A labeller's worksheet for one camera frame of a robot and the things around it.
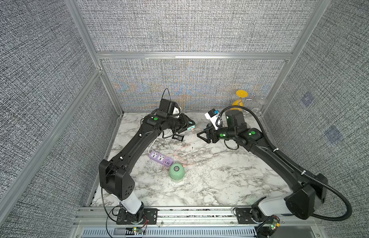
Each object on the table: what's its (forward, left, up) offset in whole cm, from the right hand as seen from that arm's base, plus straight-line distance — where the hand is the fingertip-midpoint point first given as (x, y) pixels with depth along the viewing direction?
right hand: (202, 128), depth 72 cm
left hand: (+3, +2, 0) cm, 4 cm away
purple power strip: (-4, +22, -26) cm, 34 cm away
